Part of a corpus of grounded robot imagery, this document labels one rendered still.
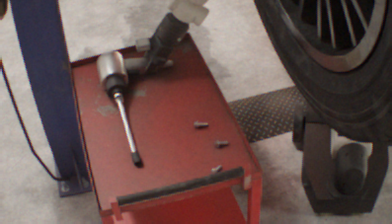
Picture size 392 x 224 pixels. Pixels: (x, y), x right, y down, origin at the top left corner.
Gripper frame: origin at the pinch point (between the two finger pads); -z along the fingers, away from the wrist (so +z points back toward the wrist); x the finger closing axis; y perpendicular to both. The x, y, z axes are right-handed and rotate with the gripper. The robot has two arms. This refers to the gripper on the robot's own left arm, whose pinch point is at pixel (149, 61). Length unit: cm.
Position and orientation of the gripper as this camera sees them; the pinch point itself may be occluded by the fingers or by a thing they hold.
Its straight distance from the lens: 178.8
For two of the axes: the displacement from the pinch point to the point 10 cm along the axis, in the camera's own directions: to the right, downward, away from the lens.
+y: -7.9, -2.2, -5.7
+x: -2.9, -6.9, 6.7
